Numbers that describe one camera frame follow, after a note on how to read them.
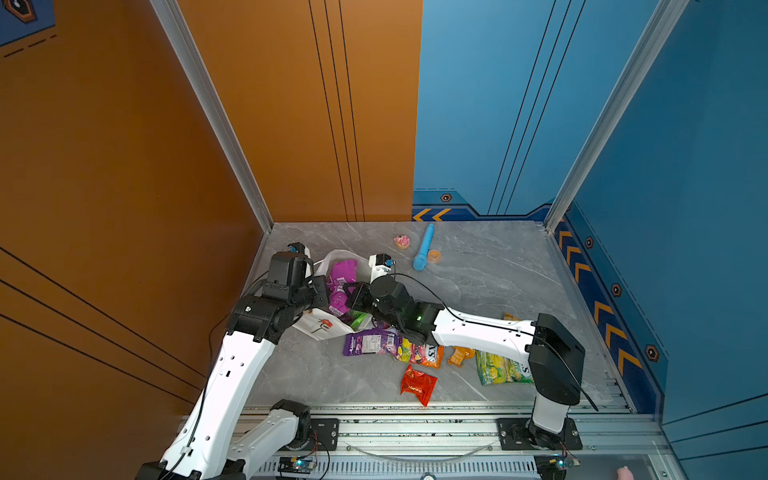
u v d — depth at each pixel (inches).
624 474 26.3
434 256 43.0
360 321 29.7
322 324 29.7
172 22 27.7
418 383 31.2
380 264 27.3
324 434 29.2
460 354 33.4
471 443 28.6
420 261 40.7
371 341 33.9
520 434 28.6
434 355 33.2
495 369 31.9
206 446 14.7
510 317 19.3
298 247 24.8
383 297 22.4
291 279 20.4
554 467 27.6
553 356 18.8
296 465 27.8
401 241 44.1
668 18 27.5
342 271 29.7
